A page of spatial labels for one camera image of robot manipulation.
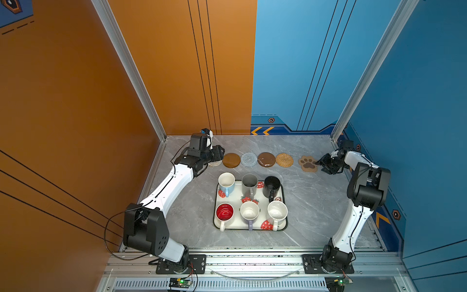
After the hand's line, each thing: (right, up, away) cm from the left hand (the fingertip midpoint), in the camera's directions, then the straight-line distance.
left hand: (221, 148), depth 85 cm
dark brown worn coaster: (+25, -6, +24) cm, 35 cm away
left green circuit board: (-15, -53, -14) cm, 57 cm away
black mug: (+25, -21, +9) cm, 33 cm away
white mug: (+27, -31, +2) cm, 41 cm away
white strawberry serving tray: (+28, -35, -2) cm, 45 cm away
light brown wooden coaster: (+3, -6, +24) cm, 25 cm away
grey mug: (+13, -18, +7) cm, 24 cm away
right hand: (+53, -8, +18) cm, 57 cm away
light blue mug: (+2, -18, +9) cm, 20 cm away
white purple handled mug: (+13, -30, +2) cm, 33 cm away
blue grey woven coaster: (+14, -6, +24) cm, 28 cm away
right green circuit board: (+46, -53, -14) cm, 72 cm away
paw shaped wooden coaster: (+49, -8, +21) cm, 54 cm away
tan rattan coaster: (+35, -6, +24) cm, 43 cm away
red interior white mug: (+1, -30, 0) cm, 30 cm away
